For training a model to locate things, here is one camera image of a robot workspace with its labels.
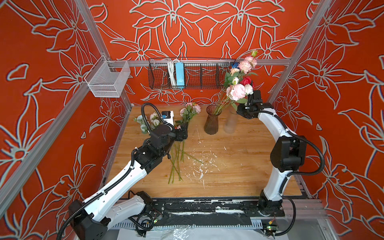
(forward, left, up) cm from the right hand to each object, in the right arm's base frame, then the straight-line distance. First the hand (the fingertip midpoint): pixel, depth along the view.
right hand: (235, 108), depth 92 cm
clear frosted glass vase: (-3, +1, -14) cm, 14 cm away
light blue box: (+15, +35, +16) cm, 41 cm away
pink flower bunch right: (+10, +32, -14) cm, 36 cm away
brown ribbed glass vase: (+1, +14, -18) cm, 23 cm away
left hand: (-20, +34, +13) cm, 41 cm away
